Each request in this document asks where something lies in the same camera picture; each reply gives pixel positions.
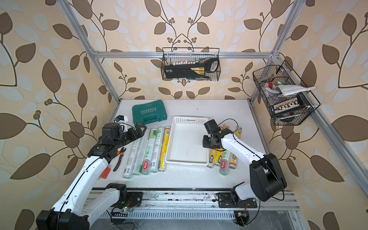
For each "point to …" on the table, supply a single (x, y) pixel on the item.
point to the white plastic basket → (185, 142)
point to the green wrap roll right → (225, 162)
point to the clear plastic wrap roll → (132, 158)
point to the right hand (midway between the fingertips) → (206, 143)
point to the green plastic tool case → (149, 112)
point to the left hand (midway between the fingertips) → (141, 128)
